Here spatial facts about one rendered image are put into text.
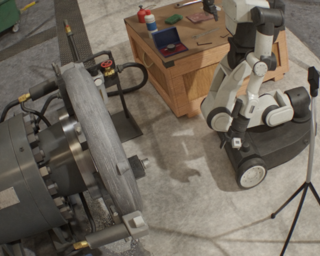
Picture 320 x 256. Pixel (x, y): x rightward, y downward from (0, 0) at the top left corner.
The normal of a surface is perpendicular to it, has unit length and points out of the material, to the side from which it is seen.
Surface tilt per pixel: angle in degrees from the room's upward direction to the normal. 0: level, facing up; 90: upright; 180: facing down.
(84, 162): 61
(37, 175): 53
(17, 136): 14
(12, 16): 90
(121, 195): 84
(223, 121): 90
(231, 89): 113
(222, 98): 90
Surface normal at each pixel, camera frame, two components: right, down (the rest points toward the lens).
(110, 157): 0.23, 0.09
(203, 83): 0.36, 0.54
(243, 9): -0.53, 0.41
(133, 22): -0.19, -0.75
